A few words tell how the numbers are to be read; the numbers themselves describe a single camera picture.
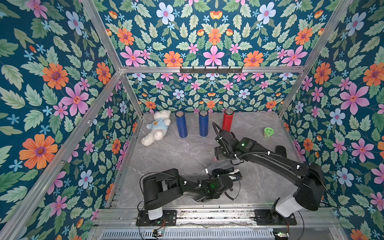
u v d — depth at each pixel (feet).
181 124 3.13
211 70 3.06
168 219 2.42
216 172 2.46
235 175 2.41
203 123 3.22
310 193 1.61
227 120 3.13
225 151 1.99
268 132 3.35
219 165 2.51
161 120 3.38
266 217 2.41
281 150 3.16
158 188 1.54
